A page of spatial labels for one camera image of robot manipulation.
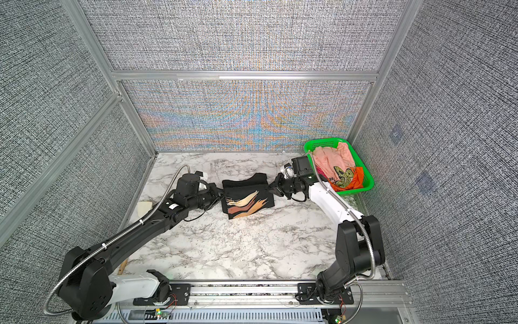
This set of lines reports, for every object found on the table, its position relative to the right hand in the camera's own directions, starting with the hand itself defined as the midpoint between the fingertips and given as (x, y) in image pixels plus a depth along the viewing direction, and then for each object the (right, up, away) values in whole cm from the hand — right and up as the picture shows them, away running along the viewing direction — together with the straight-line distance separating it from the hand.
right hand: (265, 184), depth 83 cm
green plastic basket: (+50, 0, +15) cm, 53 cm away
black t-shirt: (-8, -4, -2) cm, 9 cm away
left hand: (-14, -1, -3) cm, 15 cm away
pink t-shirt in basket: (+32, +12, +20) cm, 40 cm away
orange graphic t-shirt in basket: (+41, +2, +14) cm, 43 cm away
